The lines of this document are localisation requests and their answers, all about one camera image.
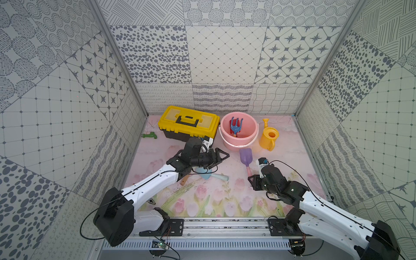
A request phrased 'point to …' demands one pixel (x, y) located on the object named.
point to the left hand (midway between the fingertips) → (226, 153)
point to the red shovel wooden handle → (232, 131)
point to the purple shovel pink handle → (246, 157)
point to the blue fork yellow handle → (236, 128)
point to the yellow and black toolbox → (179, 123)
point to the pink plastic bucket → (249, 131)
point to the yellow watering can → (267, 140)
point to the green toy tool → (151, 135)
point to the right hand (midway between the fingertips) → (251, 179)
